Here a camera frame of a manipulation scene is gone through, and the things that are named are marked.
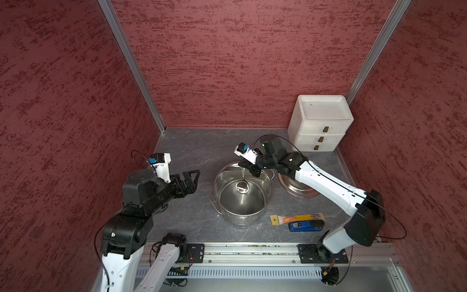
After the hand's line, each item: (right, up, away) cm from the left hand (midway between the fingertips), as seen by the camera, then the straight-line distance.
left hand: (189, 178), depth 61 cm
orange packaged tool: (+35, -24, +22) cm, 48 cm away
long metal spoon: (+19, -9, +29) cm, 36 cm away
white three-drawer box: (+59, +23, +32) cm, 71 cm away
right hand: (+18, +2, +15) cm, 24 cm away
